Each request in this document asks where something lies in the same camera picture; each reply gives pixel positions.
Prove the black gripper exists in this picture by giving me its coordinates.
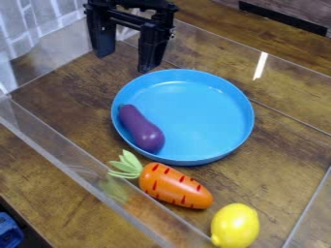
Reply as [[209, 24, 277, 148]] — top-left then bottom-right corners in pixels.
[[84, 0, 179, 74]]

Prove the blue round tray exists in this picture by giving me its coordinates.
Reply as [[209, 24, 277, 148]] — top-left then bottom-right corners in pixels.
[[110, 69, 255, 166]]

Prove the orange toy carrot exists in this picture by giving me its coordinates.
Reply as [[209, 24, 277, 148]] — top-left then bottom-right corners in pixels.
[[106, 150, 213, 209]]

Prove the purple toy eggplant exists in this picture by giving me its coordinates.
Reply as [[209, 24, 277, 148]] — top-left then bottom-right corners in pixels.
[[118, 105, 165, 153]]

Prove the yellow toy lemon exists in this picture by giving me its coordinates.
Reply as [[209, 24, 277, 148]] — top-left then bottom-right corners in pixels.
[[211, 203, 260, 248]]

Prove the blue object at corner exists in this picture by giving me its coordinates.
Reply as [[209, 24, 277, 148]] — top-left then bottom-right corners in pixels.
[[0, 212, 24, 248]]

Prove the clear acrylic enclosure wall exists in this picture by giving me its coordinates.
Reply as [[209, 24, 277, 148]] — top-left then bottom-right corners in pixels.
[[0, 22, 331, 248]]

